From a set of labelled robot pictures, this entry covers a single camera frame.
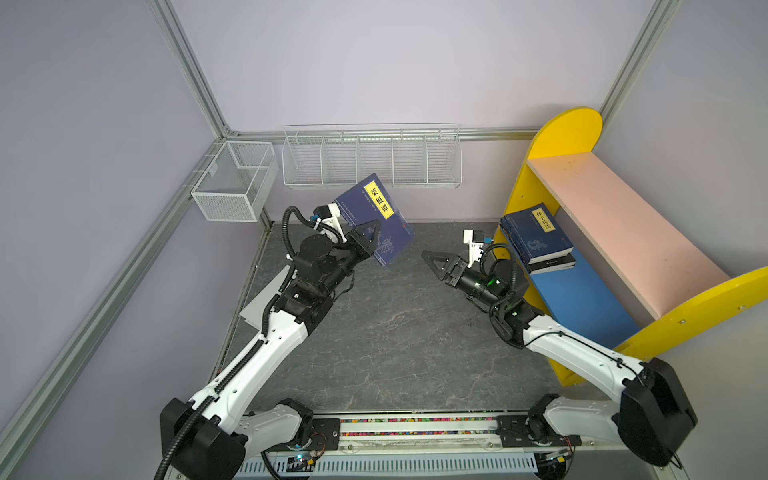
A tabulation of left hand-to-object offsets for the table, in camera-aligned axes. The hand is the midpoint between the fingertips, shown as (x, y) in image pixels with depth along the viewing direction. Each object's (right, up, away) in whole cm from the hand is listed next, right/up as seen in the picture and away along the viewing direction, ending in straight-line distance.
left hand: (382, 228), depth 67 cm
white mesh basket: (-49, +17, +30) cm, 60 cm away
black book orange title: (+51, -9, +20) cm, 56 cm away
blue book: (+46, -1, +22) cm, 51 cm away
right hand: (+10, -8, +2) cm, 13 cm away
